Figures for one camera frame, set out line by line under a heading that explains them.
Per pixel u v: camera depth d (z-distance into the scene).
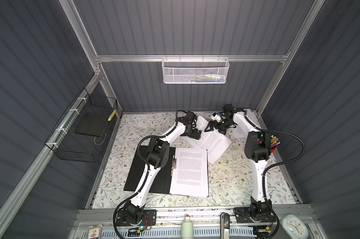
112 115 0.82
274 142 0.85
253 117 1.19
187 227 0.65
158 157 0.65
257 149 0.62
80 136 0.72
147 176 0.64
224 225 0.68
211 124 0.92
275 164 0.59
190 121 0.86
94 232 0.69
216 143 0.97
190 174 0.89
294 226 0.69
